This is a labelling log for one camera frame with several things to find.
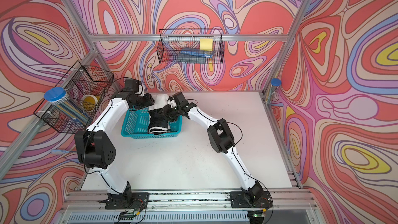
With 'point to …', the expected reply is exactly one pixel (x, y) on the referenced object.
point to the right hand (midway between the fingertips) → (160, 119)
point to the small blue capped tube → (275, 83)
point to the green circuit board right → (256, 213)
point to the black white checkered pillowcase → (159, 116)
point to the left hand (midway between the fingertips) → (153, 101)
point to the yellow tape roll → (89, 103)
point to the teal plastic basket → (135, 125)
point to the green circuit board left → (129, 215)
